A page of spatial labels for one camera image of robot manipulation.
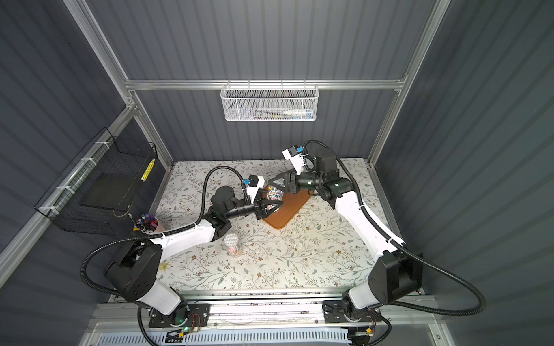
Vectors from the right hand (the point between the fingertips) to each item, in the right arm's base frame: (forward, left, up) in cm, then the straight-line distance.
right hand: (276, 180), depth 71 cm
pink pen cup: (-6, +50, -19) cm, 54 cm away
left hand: (-5, -3, -7) cm, 8 cm away
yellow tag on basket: (+8, +50, -6) cm, 51 cm away
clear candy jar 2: (-13, +17, -21) cm, 30 cm away
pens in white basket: (+35, -4, +3) cm, 35 cm away
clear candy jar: (-4, +1, -3) cm, 5 cm away
